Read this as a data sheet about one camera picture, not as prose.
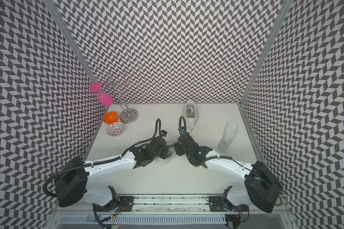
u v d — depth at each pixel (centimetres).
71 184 41
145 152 63
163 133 74
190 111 102
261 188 41
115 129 102
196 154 61
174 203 75
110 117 104
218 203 74
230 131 100
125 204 73
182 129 73
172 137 90
